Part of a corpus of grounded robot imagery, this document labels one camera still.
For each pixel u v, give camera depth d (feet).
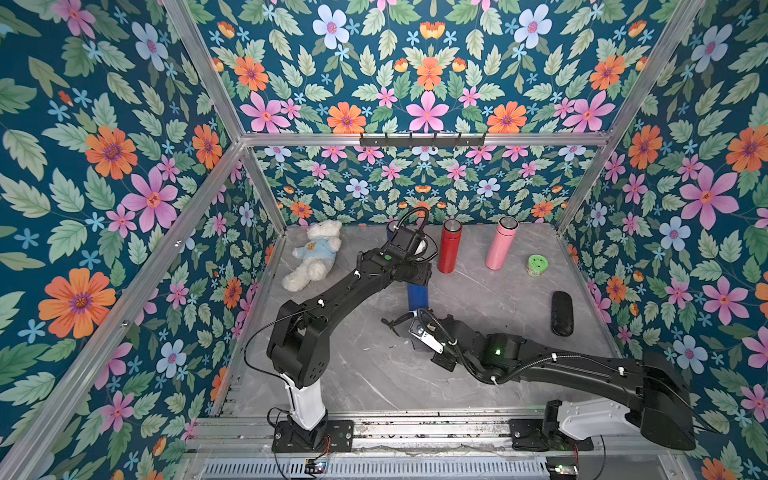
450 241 3.12
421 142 3.05
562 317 3.07
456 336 1.84
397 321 2.42
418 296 2.91
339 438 2.41
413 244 2.24
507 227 2.99
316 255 3.34
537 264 3.35
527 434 2.41
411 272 2.55
